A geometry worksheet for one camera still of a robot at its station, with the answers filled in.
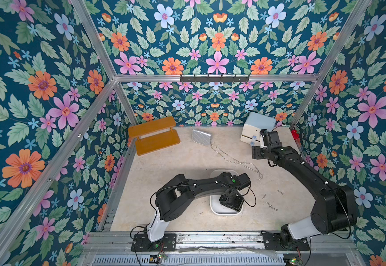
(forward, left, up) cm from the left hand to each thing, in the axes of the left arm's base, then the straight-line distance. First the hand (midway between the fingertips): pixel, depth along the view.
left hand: (238, 208), depth 81 cm
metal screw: (+8, -25, -5) cm, 27 cm away
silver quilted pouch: (+45, +16, +2) cm, 48 cm away
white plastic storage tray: (+1, +11, -1) cm, 11 cm away
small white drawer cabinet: (+46, -17, +12) cm, 51 cm away
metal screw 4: (-1, -19, -4) cm, 20 cm away
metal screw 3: (+2, -17, -4) cm, 18 cm away
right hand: (+26, -15, +12) cm, 33 cm away
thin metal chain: (+33, +1, -3) cm, 33 cm away
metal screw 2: (+6, -16, -4) cm, 17 cm away
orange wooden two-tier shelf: (+55, +49, -2) cm, 73 cm away
